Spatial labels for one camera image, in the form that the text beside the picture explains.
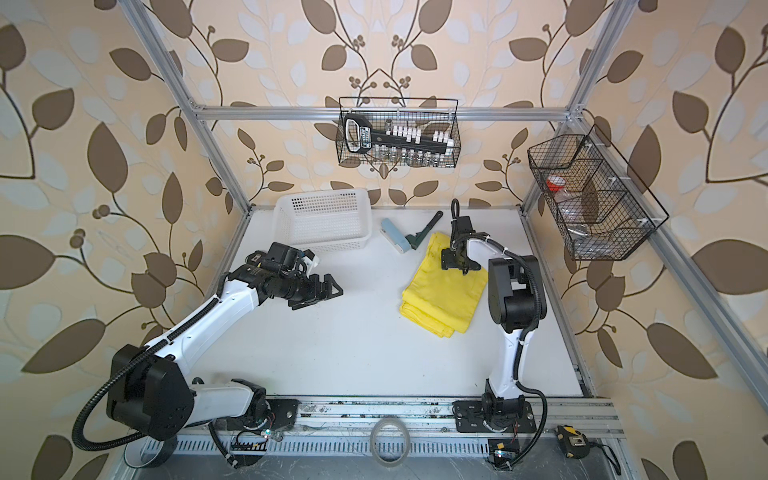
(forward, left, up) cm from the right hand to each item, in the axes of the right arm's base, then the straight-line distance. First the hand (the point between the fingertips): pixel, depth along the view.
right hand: (459, 264), depth 103 cm
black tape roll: (-51, +84, -1) cm, 98 cm away
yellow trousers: (-14, +8, 0) cm, 16 cm away
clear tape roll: (-49, +29, +2) cm, 57 cm away
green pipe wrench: (+12, +15, 0) cm, 19 cm away
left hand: (-17, +42, +14) cm, 47 cm away
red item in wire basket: (+4, -22, +32) cm, 39 cm away
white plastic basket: (+18, +49, +6) cm, 52 cm away
